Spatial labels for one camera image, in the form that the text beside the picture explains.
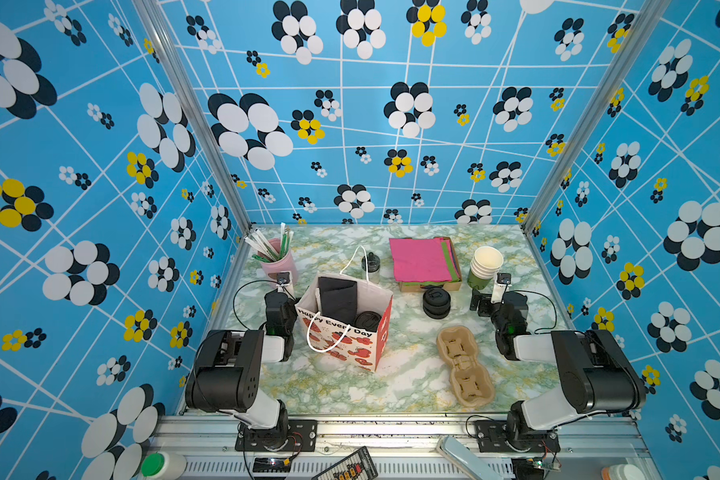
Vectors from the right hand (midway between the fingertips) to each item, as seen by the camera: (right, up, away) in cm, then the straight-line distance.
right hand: (493, 290), depth 94 cm
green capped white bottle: (-84, -34, -31) cm, 95 cm away
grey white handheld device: (-15, -38, -24) cm, 48 cm away
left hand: (-63, +1, 0) cm, 63 cm away
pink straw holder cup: (-66, +8, -1) cm, 66 cm away
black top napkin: (-48, 0, -16) cm, 50 cm away
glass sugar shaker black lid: (-39, +8, +2) cm, 40 cm away
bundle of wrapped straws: (-74, +16, -2) cm, 76 cm away
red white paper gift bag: (-45, -11, -21) cm, 51 cm away
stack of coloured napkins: (-20, +9, +9) cm, 23 cm away
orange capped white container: (+15, -35, -31) cm, 49 cm away
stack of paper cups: (-4, +9, -5) cm, 11 cm away
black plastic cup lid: (-40, -6, -16) cm, 43 cm away
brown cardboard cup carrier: (-12, -24, -15) cm, 31 cm away
